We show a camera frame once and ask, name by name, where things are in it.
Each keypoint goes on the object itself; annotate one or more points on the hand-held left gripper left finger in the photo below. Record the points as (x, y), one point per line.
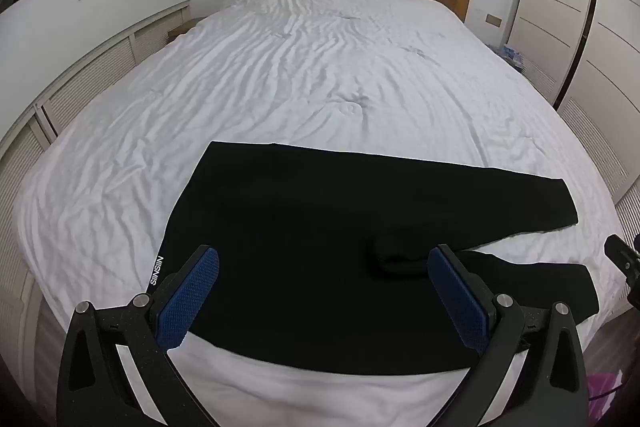
(187, 297)

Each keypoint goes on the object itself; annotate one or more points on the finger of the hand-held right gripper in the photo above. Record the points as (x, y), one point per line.
(622, 257)

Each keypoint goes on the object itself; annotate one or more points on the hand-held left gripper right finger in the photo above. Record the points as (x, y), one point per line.
(462, 302)

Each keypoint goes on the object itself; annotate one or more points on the black pants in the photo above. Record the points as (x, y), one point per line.
(300, 247)

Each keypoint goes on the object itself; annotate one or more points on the pink bag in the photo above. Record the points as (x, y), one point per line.
(602, 394)

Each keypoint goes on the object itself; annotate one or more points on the blue packets pile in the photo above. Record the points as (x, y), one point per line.
(514, 56)

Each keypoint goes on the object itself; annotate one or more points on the white louvered cabinet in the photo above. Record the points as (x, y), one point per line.
(75, 82)

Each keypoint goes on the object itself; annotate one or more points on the white bed duvet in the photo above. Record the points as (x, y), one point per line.
(300, 72)

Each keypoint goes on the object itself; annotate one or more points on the white wardrobe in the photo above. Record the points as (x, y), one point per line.
(575, 7)

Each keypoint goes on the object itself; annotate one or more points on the wooden nightstand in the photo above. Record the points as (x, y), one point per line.
(182, 27)

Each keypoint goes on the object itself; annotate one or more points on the wall socket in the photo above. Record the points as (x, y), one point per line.
(493, 20)

